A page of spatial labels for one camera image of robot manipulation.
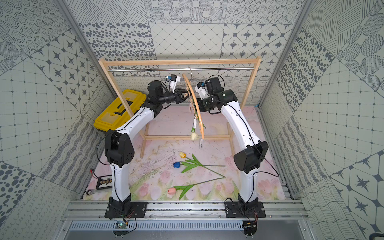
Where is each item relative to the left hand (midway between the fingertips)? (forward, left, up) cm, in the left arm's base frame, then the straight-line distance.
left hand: (190, 90), depth 79 cm
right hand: (-8, -3, -7) cm, 11 cm away
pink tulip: (-42, +9, -34) cm, 55 cm away
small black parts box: (-38, +48, -34) cm, 70 cm away
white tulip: (-21, -2, -13) cm, 25 cm away
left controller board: (-59, +32, -39) cm, 77 cm away
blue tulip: (-28, 0, -36) cm, 45 cm away
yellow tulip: (-21, +5, -34) cm, 40 cm away
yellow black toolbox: (-3, +49, -18) cm, 53 cm away
